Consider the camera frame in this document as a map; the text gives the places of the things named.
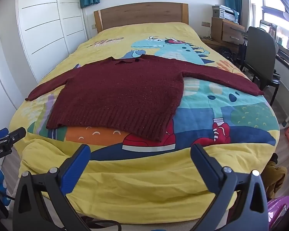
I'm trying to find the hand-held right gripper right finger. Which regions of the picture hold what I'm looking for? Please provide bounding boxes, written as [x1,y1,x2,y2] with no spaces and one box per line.
[190,144,275,231]

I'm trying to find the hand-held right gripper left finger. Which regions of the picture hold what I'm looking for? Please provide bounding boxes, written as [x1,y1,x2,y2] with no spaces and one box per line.
[13,144,92,231]

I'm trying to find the dark red knitted sweater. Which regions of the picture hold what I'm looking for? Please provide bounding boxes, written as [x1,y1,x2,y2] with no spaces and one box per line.
[25,55,265,143]

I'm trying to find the person's left hand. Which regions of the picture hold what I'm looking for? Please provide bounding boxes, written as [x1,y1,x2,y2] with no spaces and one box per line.
[0,168,10,206]

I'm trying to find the yellow dinosaur printed blanket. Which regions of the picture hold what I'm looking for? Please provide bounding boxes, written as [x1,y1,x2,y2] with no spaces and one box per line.
[10,22,280,222]

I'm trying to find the brown cloth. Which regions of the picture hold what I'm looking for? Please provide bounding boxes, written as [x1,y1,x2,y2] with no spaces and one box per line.
[264,160,288,199]

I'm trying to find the pink plastic bag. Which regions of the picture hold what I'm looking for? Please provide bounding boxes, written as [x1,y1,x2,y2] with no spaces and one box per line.
[267,196,289,231]

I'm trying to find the white wardrobe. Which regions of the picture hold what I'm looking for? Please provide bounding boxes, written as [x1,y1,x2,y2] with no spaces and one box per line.
[16,0,88,83]

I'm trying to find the black backpack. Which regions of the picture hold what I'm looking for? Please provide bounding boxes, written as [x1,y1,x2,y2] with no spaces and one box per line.
[218,47,234,59]

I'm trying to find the black bag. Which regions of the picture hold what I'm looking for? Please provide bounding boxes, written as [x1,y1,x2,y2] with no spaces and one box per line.
[236,40,247,63]

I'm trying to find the grey office chair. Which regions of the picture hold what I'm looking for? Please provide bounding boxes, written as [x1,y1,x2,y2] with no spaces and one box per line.
[241,26,280,106]

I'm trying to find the wooden drawer cabinet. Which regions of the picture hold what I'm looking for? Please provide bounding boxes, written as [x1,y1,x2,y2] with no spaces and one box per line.
[211,17,246,45]

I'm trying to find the white printer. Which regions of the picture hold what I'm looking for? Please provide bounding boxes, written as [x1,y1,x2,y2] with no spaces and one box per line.
[212,4,239,23]

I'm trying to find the wooden bed headboard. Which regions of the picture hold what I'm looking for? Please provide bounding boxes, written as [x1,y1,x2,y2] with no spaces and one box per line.
[94,3,189,33]

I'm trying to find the window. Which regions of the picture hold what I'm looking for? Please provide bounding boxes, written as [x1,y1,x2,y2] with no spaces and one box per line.
[260,0,289,60]

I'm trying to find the black cable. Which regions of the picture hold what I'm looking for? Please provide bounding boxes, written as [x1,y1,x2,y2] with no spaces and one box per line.
[81,218,124,231]
[0,184,15,201]

